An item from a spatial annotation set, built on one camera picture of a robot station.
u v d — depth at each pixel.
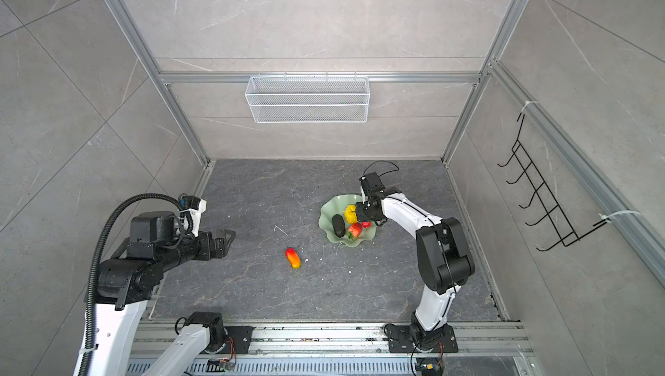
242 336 0.73
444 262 0.48
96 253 0.40
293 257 0.87
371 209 0.69
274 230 0.98
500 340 0.75
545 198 0.67
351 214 0.95
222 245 0.58
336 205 1.00
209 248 0.56
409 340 0.73
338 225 0.95
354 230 0.93
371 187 0.75
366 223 0.90
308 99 1.01
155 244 0.45
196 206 0.58
